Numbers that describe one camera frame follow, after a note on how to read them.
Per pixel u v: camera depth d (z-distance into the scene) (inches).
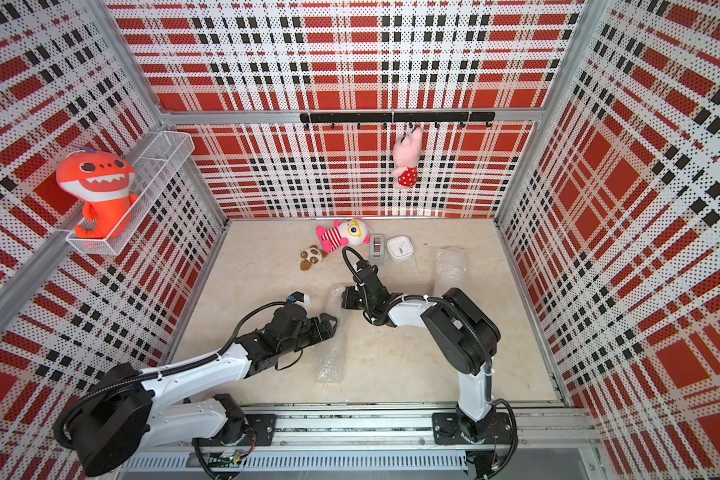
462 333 19.5
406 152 36.1
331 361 30.9
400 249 42.4
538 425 29.8
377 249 42.4
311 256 41.9
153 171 33.9
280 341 25.1
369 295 28.9
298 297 31.0
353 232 42.3
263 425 29.4
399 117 35.2
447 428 29.3
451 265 38.4
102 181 24.5
